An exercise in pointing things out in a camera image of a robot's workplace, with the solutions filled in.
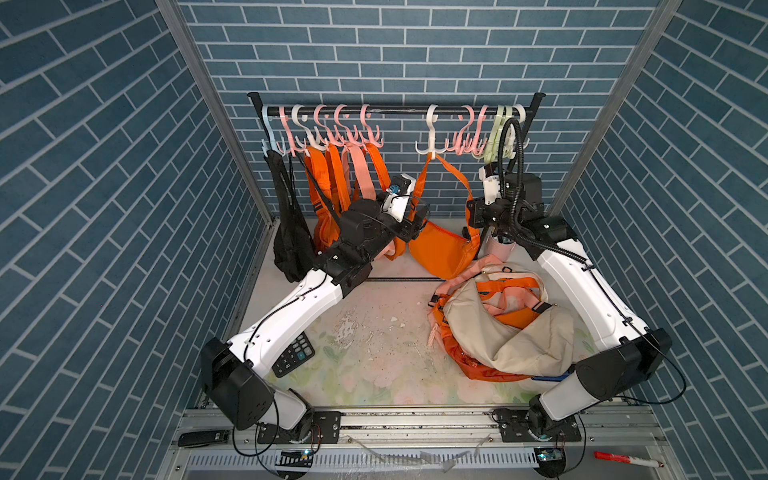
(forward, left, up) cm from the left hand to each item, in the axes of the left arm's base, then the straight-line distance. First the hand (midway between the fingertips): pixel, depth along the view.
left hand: (424, 200), depth 67 cm
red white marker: (-45, -49, -40) cm, 77 cm away
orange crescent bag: (+10, -8, -30) cm, 33 cm away
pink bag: (-2, -32, -40) cm, 51 cm away
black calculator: (-20, +33, -41) cm, 57 cm away
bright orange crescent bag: (-11, -30, -34) cm, 47 cm away
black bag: (+1, +34, -19) cm, 39 cm away
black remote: (-41, +51, -39) cm, 76 cm away
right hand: (+6, -13, -6) cm, 16 cm away
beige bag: (-25, -29, -24) cm, 44 cm away
